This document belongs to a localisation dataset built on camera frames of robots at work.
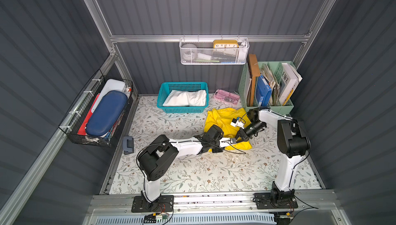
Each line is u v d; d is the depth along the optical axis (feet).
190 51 2.71
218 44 2.85
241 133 2.70
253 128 2.66
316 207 2.09
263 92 3.25
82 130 2.14
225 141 2.52
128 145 2.99
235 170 2.77
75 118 2.04
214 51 2.96
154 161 1.62
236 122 2.91
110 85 2.53
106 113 2.21
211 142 2.32
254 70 2.85
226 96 3.92
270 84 3.16
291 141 1.77
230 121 2.97
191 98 3.46
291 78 3.07
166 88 3.80
